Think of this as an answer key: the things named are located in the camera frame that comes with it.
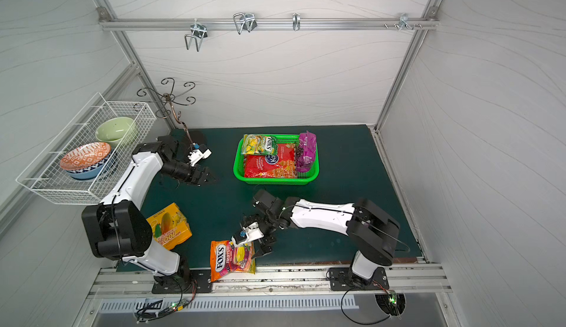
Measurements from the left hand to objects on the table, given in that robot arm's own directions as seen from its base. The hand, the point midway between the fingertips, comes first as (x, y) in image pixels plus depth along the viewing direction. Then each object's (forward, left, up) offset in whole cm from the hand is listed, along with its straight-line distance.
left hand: (211, 181), depth 80 cm
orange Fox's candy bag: (-23, -7, -15) cm, 28 cm away
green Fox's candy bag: (+23, -15, -5) cm, 28 cm away
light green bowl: (+9, +31, +17) cm, 36 cm away
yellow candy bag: (-14, +15, -10) cm, 22 cm away
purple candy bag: (+17, -36, -3) cm, 40 cm away
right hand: (-16, -14, -10) cm, 24 cm away
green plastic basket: (+7, -35, -8) cm, 36 cm away
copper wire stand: (+30, +22, +15) cm, 40 cm away
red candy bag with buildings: (+14, -26, -9) cm, 31 cm away
